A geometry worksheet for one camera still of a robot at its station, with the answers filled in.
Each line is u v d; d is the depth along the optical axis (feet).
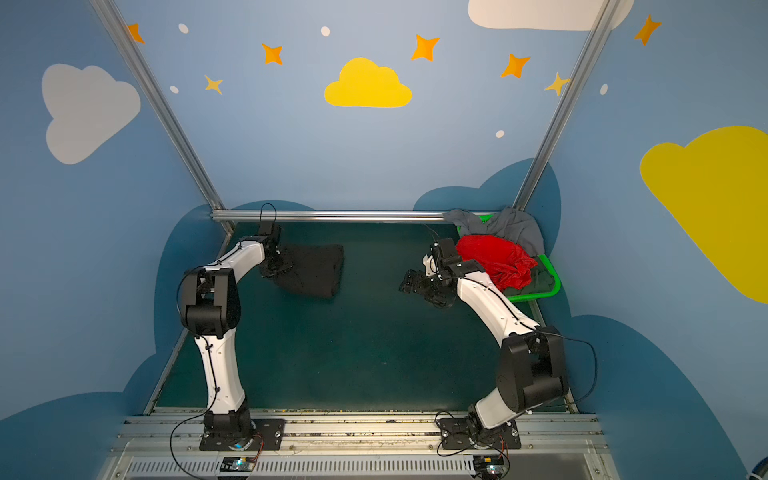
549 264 3.23
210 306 1.88
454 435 2.43
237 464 2.32
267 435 2.42
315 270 3.38
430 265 2.57
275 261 2.92
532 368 1.45
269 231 2.84
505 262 3.14
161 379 2.89
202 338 1.89
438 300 2.57
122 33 2.35
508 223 3.62
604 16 2.30
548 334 1.45
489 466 2.34
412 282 2.57
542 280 2.99
